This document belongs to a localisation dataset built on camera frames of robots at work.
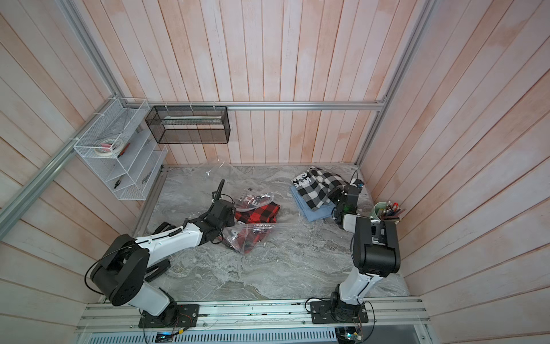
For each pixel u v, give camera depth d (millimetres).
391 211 798
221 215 689
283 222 976
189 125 1069
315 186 1040
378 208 884
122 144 753
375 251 485
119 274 439
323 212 979
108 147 739
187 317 727
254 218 928
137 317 734
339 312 683
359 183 841
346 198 745
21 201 536
